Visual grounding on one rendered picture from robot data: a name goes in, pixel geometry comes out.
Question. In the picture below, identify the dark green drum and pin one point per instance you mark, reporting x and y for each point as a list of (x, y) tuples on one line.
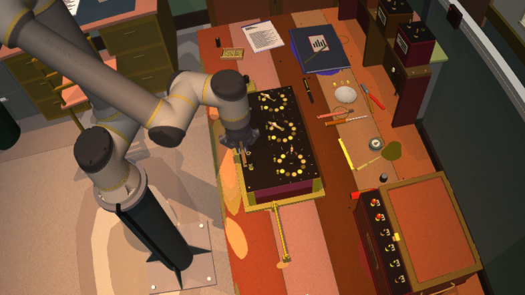
[(8, 127)]

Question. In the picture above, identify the black round knob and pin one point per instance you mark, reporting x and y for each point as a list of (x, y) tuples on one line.
[(383, 177)]

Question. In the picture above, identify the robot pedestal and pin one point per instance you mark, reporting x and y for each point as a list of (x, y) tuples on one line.
[(160, 242)]

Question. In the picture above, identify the blue notebook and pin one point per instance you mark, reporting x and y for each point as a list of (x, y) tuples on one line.
[(324, 57)]

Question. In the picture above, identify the white round dome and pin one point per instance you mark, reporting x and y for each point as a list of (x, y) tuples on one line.
[(345, 94)]

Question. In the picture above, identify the small brass parts tray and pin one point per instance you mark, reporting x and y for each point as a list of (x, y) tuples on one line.
[(232, 53)]

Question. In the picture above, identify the black pen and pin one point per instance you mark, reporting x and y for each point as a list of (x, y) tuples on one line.
[(308, 90)]

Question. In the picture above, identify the dark red battery box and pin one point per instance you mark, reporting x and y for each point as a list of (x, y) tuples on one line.
[(394, 16), (415, 45)]

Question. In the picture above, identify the black wall box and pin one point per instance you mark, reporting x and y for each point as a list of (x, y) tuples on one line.
[(454, 15)]

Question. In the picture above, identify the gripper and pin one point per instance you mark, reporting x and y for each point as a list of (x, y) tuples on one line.
[(239, 136)]

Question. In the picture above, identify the pink seat chair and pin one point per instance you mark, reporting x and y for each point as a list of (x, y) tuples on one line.
[(76, 96)]

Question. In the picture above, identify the yellow drawer desk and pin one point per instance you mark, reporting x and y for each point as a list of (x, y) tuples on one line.
[(135, 45)]

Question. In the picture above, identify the black brass rotary knob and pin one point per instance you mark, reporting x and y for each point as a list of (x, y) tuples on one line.
[(384, 232), (394, 263), (389, 248), (399, 280)]

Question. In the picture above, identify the small black cylinder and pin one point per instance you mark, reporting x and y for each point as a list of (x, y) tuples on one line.
[(218, 41)]

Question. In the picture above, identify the brass pointer dial knob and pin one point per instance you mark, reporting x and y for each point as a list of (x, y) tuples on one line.
[(277, 126), (267, 97), (291, 153)]

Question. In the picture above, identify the black decade box body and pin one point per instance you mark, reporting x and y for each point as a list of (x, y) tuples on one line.
[(283, 164)]

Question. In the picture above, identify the green pencil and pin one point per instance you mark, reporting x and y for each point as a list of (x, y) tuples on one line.
[(316, 53)]

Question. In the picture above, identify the yellow thin strip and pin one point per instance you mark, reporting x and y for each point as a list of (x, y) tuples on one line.
[(368, 164)]

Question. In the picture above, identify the brown instrument case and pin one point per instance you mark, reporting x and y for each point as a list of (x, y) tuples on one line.
[(430, 233)]

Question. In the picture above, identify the brass shorting link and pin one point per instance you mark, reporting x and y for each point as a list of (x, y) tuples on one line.
[(244, 159)]

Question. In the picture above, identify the yellow braided lead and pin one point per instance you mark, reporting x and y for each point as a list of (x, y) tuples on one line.
[(281, 231)]

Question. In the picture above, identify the red tab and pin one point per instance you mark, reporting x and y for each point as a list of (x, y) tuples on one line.
[(357, 194)]

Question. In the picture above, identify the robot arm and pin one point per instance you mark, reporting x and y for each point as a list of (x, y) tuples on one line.
[(102, 82)]

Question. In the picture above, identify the yellow ruler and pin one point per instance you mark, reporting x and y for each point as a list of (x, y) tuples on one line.
[(345, 153)]

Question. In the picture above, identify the white wall rail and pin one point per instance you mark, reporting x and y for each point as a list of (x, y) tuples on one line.
[(484, 49)]

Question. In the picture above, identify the brown shelf unit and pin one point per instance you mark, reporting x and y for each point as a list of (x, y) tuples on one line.
[(410, 90)]

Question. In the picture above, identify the white printed paper sheet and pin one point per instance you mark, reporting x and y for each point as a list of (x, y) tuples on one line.
[(262, 36)]

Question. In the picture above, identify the yellow base tray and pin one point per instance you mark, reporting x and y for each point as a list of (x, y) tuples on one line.
[(287, 203)]

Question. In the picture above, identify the grey filing cabinet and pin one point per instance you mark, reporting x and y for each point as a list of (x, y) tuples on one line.
[(18, 98)]

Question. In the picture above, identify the red push button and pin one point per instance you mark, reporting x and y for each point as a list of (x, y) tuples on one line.
[(377, 216), (373, 202)]

